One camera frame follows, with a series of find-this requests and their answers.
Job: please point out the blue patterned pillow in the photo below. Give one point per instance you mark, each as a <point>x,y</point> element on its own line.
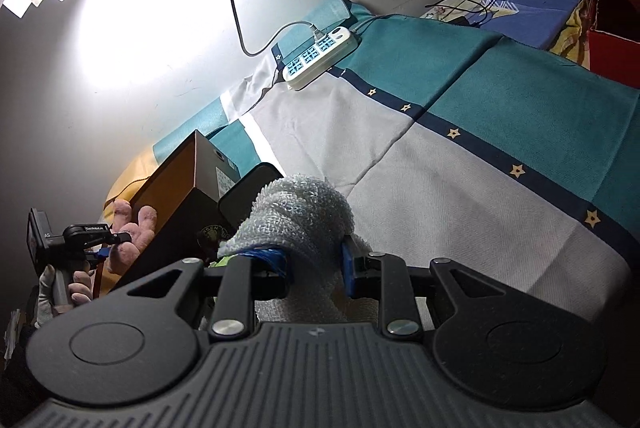
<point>559,26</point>

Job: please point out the black brown cardboard box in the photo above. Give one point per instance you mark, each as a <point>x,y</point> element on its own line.
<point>185,191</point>

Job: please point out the left gloved hand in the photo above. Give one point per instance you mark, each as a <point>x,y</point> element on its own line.
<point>78,292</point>

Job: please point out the red box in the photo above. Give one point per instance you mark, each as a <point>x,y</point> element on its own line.
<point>613,40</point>

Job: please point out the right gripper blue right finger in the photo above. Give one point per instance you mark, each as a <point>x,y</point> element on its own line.
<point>349,273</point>

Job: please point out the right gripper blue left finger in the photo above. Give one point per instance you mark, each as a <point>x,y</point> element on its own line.
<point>266,259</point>

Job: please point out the white power strip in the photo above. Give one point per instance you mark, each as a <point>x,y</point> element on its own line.
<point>322,55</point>

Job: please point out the light blue knitted cloth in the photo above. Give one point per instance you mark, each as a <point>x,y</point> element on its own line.
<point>306,220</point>

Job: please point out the teal white patchwork bedsheet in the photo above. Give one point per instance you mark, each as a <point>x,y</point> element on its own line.
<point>450,142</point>

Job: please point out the pink plush toy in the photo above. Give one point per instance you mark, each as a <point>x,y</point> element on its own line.
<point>141,231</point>

